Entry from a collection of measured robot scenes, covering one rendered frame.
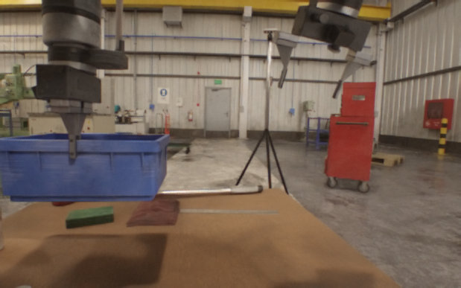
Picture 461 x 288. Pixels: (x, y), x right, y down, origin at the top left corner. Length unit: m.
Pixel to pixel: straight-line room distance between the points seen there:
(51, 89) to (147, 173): 0.20
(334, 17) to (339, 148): 2.48
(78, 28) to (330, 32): 0.42
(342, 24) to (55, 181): 0.59
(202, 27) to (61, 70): 10.56
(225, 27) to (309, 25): 10.47
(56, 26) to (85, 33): 0.04
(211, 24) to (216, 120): 4.14
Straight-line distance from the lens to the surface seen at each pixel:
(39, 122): 6.87
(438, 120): 9.63
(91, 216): 0.78
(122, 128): 9.46
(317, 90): 11.11
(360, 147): 2.89
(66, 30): 0.47
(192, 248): 0.61
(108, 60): 0.45
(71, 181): 0.51
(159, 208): 0.80
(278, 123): 10.44
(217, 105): 10.09
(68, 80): 0.43
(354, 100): 2.89
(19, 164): 0.55
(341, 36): 0.45
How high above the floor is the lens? 0.78
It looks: 6 degrees down
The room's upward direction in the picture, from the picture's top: 2 degrees clockwise
